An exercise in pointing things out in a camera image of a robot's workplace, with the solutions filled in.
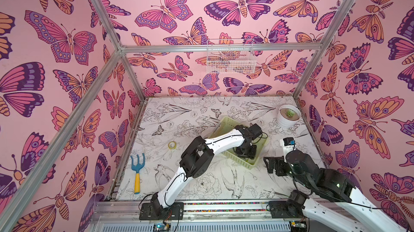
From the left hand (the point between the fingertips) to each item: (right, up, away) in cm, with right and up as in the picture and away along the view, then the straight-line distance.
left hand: (253, 158), depth 87 cm
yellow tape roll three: (-46, +5, +9) cm, 48 cm away
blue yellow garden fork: (-63, -6, 0) cm, 63 cm away
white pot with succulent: (+23, +22, +9) cm, 34 cm away
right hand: (+3, +4, -17) cm, 18 cm away
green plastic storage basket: (-13, +17, +16) cm, 27 cm away
